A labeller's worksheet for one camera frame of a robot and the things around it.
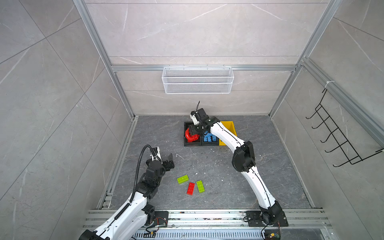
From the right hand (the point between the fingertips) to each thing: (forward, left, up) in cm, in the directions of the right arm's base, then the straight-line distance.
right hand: (192, 128), depth 101 cm
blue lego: (-5, -12, -4) cm, 13 cm away
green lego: (-32, +6, -7) cm, 34 cm away
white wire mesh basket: (+25, -5, +21) cm, 33 cm away
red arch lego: (-7, +1, -2) cm, 7 cm away
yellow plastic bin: (+5, -28, -4) cm, 29 cm away
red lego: (-38, +1, -7) cm, 39 cm away
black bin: (-10, -12, -5) cm, 16 cm away
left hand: (-22, +16, +5) cm, 28 cm away
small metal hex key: (-16, +11, -8) cm, 21 cm away
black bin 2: (-8, -3, -5) cm, 10 cm away
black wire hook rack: (-31, -66, +23) cm, 76 cm away
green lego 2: (-36, -4, -8) cm, 37 cm away
